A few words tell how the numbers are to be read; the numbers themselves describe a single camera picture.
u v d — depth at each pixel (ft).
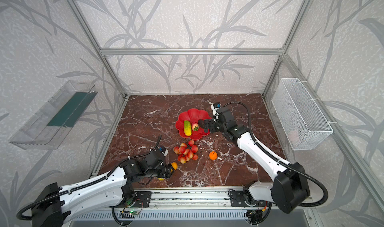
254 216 2.42
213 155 2.83
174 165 2.65
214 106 2.37
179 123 3.31
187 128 3.15
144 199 2.42
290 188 1.31
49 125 2.11
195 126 3.16
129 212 2.32
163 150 2.47
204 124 3.31
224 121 2.06
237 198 2.43
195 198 2.47
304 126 1.98
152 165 2.03
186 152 2.77
